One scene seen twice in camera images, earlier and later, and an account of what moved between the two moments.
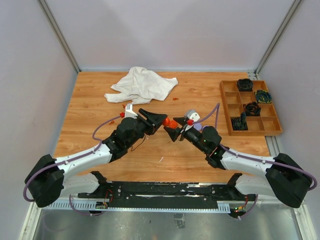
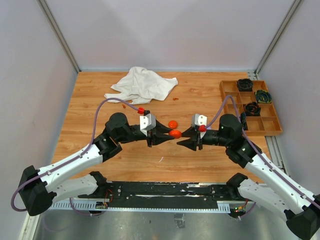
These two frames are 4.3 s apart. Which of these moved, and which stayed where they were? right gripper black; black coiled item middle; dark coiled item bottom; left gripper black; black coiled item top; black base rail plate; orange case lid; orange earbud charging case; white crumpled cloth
Moved: left gripper black; orange case lid; right gripper black
Stayed: white crumpled cloth; black base rail plate; dark coiled item bottom; black coiled item middle; black coiled item top; orange earbud charging case
